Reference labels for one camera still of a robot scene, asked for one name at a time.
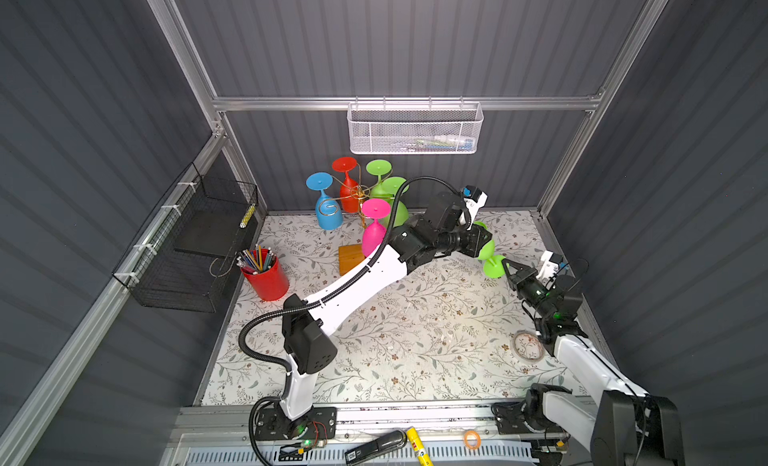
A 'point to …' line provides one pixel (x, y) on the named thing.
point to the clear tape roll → (526, 346)
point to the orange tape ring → (478, 440)
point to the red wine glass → (349, 188)
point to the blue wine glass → (329, 212)
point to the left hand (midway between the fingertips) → (491, 234)
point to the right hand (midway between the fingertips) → (506, 263)
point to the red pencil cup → (265, 272)
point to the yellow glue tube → (423, 458)
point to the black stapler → (388, 443)
